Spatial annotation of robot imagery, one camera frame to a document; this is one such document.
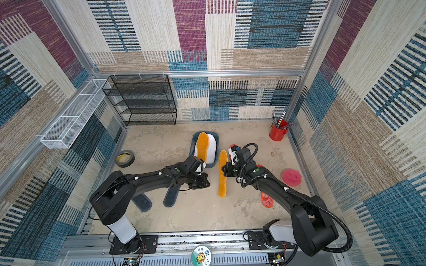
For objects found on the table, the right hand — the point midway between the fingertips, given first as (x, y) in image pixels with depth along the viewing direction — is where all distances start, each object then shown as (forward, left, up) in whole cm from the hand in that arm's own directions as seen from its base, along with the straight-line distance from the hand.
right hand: (224, 169), depth 86 cm
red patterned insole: (-12, -21, -10) cm, 27 cm away
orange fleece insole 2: (+22, +13, -7) cm, 26 cm away
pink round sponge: (-2, -35, -7) cm, 36 cm away
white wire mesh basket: (+5, +68, +24) cm, 73 cm away
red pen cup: (+28, -34, -4) cm, 44 cm away
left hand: (-6, +6, -5) cm, 10 cm away
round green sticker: (-36, +10, -2) cm, 37 cm away
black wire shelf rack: (+47, +51, +9) cm, 70 cm away
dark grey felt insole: (-10, +28, -10) cm, 31 cm away
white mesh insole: (+20, +7, -10) cm, 23 cm away
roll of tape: (+9, +58, -9) cm, 59 cm away
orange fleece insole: (+4, 0, +3) cm, 6 cm away
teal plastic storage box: (+9, +5, -10) cm, 14 cm away
